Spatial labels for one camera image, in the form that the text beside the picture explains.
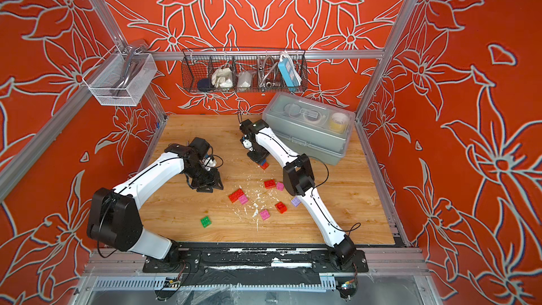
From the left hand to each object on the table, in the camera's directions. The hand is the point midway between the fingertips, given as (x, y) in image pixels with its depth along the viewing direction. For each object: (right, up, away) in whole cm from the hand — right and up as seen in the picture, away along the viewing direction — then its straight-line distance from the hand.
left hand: (219, 186), depth 82 cm
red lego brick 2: (+20, -1, +8) cm, 22 cm away
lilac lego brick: (+31, -7, +4) cm, 32 cm away
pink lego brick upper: (+24, -2, +8) cm, 26 cm away
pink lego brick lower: (+18, -12, +1) cm, 21 cm away
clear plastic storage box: (+41, +23, +5) cm, 47 cm away
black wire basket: (+7, +52, +18) cm, 56 cm away
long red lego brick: (+6, -5, +5) cm, 9 cm away
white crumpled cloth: (-1, +46, +10) cm, 47 cm away
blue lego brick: (+17, +8, +13) cm, 24 cm away
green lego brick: (-5, -14, -1) cm, 15 cm away
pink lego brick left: (+9, -7, +5) cm, 12 cm away
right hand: (+14, +9, +16) cm, 23 cm away
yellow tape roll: (+52, +26, +12) cm, 59 cm away
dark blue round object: (-10, +44, +13) cm, 47 cm away
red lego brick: (+17, +6, +15) cm, 24 cm away
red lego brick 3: (+25, -9, +2) cm, 26 cm away
